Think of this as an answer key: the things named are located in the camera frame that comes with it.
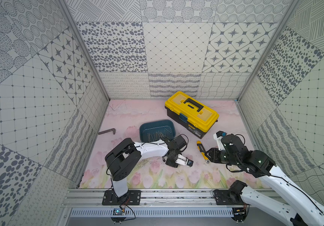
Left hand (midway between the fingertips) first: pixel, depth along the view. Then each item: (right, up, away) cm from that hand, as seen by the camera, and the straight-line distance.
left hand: (179, 157), depth 87 cm
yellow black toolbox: (+8, +28, +3) cm, 29 cm away
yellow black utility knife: (+15, +4, +4) cm, 16 cm away
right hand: (+13, +7, -16) cm, 22 cm away
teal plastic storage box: (-15, +15, +14) cm, 26 cm away
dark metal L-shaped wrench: (-47, +16, +14) cm, 52 cm away
